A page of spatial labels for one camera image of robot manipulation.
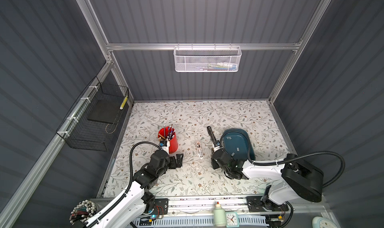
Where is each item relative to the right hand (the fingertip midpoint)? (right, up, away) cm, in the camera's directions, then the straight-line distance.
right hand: (213, 156), depth 88 cm
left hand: (-21, +3, -6) cm, 22 cm away
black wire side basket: (-63, +21, -16) cm, 68 cm away
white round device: (+45, -24, -21) cm, 55 cm away
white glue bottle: (0, -20, -23) cm, 30 cm away
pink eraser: (-8, +2, +3) cm, 9 cm away
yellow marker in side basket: (-51, +30, -8) cm, 60 cm away
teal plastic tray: (+17, +5, +8) cm, 20 cm away
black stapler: (-1, +13, +11) cm, 17 cm away
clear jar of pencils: (-55, -12, -30) cm, 64 cm away
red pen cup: (-27, +14, -1) cm, 30 cm away
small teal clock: (+6, -24, -19) cm, 31 cm away
